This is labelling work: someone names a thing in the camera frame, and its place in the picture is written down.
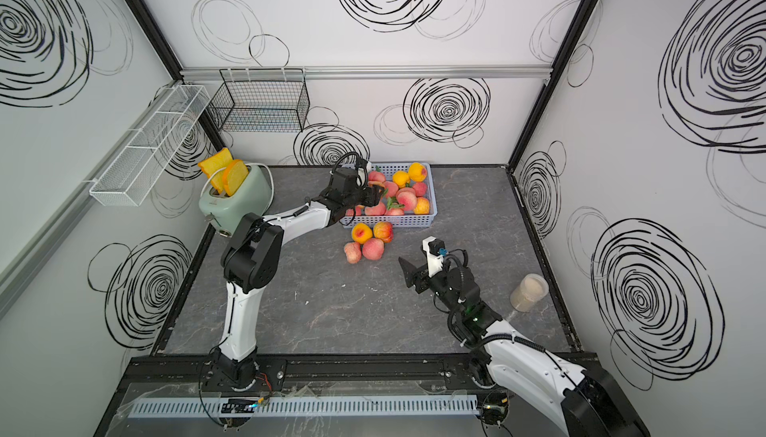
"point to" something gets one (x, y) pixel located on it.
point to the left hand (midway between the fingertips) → (376, 186)
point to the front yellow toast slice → (233, 176)
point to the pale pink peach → (352, 251)
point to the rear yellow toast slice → (213, 167)
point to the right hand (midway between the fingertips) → (412, 256)
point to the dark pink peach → (350, 212)
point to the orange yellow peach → (422, 206)
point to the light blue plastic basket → (395, 214)
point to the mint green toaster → (252, 196)
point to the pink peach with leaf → (407, 197)
